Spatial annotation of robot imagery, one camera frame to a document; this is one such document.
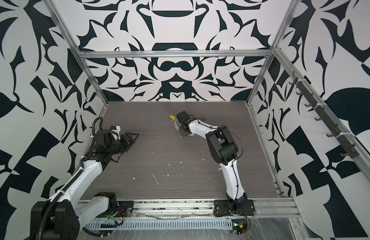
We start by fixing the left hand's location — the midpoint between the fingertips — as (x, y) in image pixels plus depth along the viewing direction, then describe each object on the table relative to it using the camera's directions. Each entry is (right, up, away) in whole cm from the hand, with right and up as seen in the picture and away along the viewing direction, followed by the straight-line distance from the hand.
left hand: (137, 134), depth 82 cm
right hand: (+27, +2, +20) cm, 34 cm away
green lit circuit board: (+51, -41, -12) cm, 67 cm away
